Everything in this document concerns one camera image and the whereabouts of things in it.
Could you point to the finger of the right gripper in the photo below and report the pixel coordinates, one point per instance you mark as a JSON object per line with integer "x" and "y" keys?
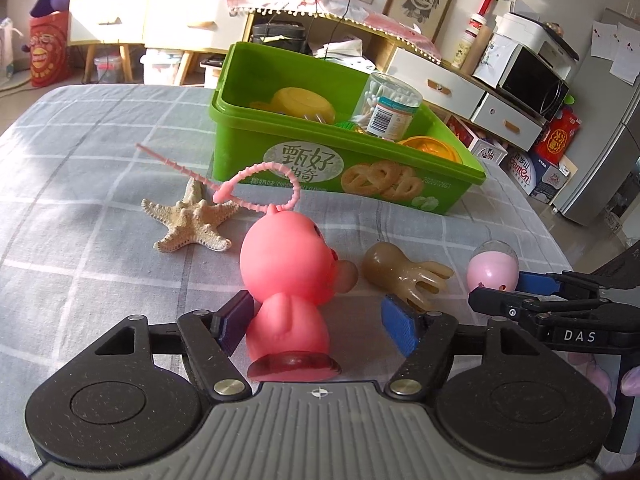
{"x": 537, "y": 284}
{"x": 494, "y": 302}

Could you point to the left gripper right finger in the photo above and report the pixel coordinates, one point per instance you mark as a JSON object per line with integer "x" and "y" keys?
{"x": 424, "y": 338}

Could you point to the yellow toy corn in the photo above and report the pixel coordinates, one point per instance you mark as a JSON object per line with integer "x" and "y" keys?
{"x": 351, "y": 126}

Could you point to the grey checked tablecloth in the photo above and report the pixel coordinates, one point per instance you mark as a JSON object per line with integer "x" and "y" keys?
{"x": 78, "y": 253}

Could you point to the pink egg capsule toy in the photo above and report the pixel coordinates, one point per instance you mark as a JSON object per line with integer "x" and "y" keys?
{"x": 494, "y": 264}

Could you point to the white drawer cabinet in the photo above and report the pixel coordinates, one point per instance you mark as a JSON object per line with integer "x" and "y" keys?
{"x": 462, "y": 97}

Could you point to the yellow plastic bowl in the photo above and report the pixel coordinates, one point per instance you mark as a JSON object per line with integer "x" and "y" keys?
{"x": 300, "y": 103}

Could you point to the green plastic bin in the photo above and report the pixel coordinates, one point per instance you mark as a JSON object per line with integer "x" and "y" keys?
{"x": 324, "y": 157}

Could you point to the black microwave oven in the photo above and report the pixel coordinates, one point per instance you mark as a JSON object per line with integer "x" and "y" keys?
{"x": 522, "y": 76}

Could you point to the clear cotton swab jar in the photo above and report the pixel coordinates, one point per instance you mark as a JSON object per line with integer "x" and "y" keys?
{"x": 386, "y": 107}

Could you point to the orange toy pumpkin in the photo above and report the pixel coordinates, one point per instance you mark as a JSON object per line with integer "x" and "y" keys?
{"x": 432, "y": 146}

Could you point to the beige starfish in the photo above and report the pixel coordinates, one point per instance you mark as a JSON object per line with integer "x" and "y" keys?
{"x": 192, "y": 220}

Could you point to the silver refrigerator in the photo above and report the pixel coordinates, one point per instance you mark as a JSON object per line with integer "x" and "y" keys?
{"x": 606, "y": 147}

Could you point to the red gift bag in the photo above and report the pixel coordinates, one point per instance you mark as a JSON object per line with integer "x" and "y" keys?
{"x": 48, "y": 49}

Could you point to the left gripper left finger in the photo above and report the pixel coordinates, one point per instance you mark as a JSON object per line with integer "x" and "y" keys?
{"x": 209, "y": 339}

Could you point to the pink rubber duck toy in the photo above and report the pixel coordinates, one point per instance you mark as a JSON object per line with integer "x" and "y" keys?
{"x": 291, "y": 272}

